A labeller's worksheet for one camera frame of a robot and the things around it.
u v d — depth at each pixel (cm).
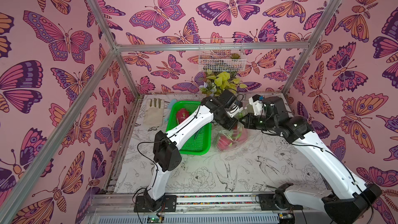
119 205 78
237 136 76
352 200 37
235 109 66
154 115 107
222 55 96
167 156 54
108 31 85
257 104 64
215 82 95
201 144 94
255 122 61
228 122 70
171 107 106
